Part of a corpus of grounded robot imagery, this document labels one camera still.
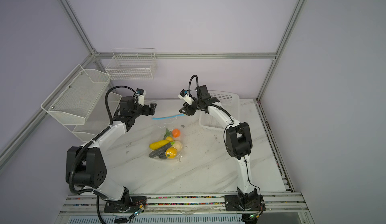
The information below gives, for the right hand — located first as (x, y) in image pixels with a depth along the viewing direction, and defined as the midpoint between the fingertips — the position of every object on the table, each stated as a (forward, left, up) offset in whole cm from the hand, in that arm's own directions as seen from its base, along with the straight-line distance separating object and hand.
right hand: (181, 106), depth 91 cm
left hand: (-1, +20, +3) cm, 20 cm away
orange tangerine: (-10, +4, -14) cm, 18 cm away
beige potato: (-20, +2, -13) cm, 24 cm away
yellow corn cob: (-21, +15, -11) cm, 28 cm away
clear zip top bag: (-3, +13, -17) cm, 22 cm away
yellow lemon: (-26, +4, -10) cm, 28 cm away
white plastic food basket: (+19, -34, -15) cm, 42 cm away
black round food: (-27, +10, -13) cm, 31 cm away
